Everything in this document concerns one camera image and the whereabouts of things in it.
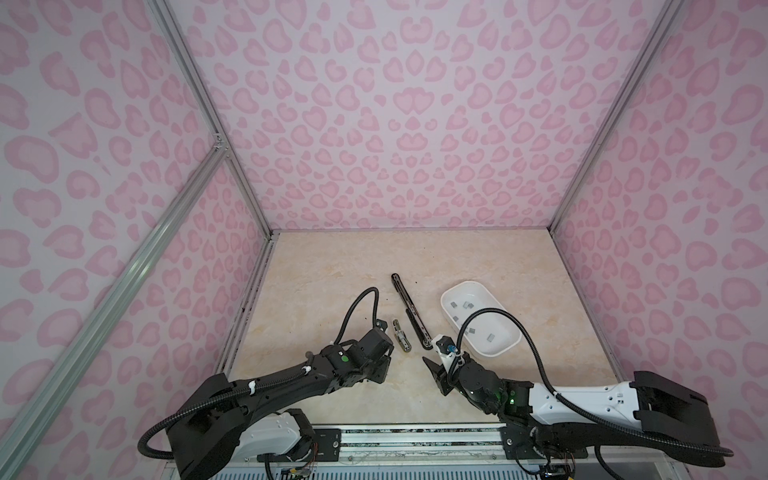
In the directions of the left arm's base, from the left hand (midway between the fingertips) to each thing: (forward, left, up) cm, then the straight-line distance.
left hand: (383, 358), depth 83 cm
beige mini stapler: (+7, -5, -3) cm, 10 cm away
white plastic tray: (+9, -32, -4) cm, 34 cm away
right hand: (-1, -12, +6) cm, 14 cm away
